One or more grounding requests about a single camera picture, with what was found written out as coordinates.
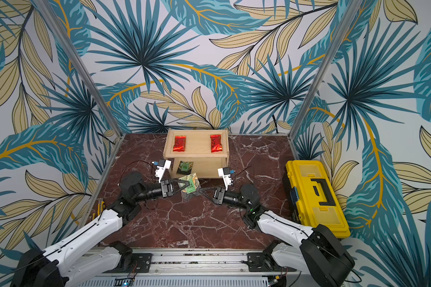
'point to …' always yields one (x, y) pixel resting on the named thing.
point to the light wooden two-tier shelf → (209, 149)
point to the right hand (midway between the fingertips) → (199, 192)
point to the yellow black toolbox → (311, 200)
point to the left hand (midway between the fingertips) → (187, 187)
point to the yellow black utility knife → (101, 206)
